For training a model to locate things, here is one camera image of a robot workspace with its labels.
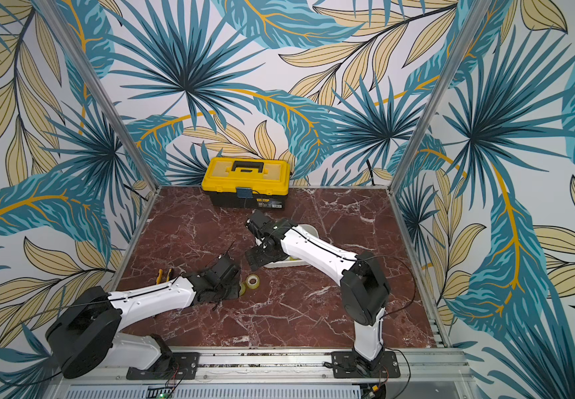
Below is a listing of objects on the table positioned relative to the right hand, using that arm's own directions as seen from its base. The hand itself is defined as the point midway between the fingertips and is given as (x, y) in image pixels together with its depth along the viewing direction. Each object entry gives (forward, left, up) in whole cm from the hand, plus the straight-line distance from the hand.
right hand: (264, 257), depth 85 cm
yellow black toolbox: (+30, +8, +7) cm, 32 cm away
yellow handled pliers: (-1, +38, -9) cm, 39 cm away
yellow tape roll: (-6, +5, -10) cm, 13 cm away
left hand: (-8, +11, -10) cm, 17 cm away
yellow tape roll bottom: (-7, +8, -9) cm, 14 cm away
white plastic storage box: (+2, -9, -8) cm, 12 cm away
